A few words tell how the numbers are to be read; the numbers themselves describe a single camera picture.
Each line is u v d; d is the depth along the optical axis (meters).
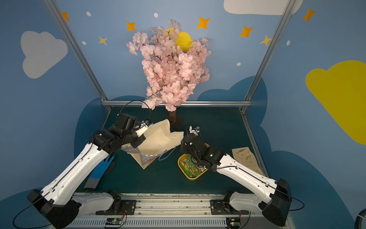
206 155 0.54
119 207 0.70
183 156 0.88
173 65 0.73
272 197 0.39
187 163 0.88
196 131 0.64
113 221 0.72
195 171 0.85
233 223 0.72
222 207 0.75
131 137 0.64
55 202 0.37
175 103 0.69
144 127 0.63
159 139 0.98
